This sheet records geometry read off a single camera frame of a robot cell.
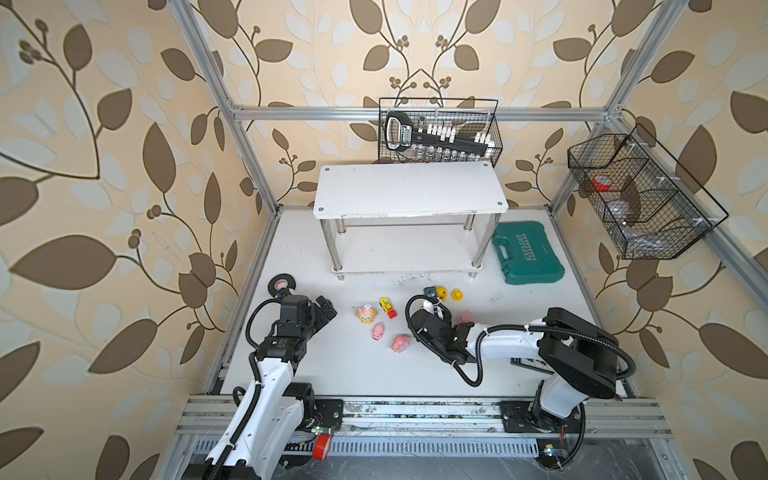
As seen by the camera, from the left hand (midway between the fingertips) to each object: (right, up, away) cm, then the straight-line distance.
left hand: (316, 308), depth 84 cm
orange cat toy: (+14, -3, +3) cm, 15 cm away
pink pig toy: (+17, -8, +4) cm, 20 cm away
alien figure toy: (+32, +6, -6) cm, 33 cm away
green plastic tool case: (+67, +15, +17) cm, 71 cm away
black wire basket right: (+87, +28, -9) cm, 91 cm away
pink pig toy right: (+44, -4, +6) cm, 45 cm away
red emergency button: (+5, -28, -16) cm, 33 cm away
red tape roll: (+79, +35, -4) cm, 86 cm away
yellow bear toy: (+37, +3, +9) cm, 38 cm away
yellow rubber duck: (+42, +2, +10) cm, 44 cm away
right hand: (+31, -4, +5) cm, 31 cm away
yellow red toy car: (+20, -1, +8) cm, 22 cm away
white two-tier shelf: (+26, +25, -10) cm, 37 cm away
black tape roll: (-19, +4, +14) cm, 24 cm away
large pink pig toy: (+24, -9, -2) cm, 26 cm away
